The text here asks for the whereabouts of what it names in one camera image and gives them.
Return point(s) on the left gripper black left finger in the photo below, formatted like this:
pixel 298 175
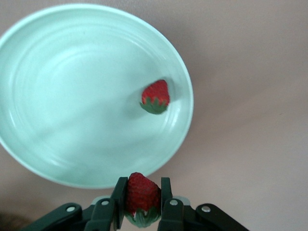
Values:
pixel 103 216

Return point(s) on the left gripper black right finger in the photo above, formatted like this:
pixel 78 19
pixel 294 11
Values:
pixel 175 216

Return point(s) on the red toy strawberry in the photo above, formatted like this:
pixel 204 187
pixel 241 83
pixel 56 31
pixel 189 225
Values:
pixel 142 192
pixel 156 92

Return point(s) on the pale green round plate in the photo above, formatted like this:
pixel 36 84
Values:
pixel 72 96

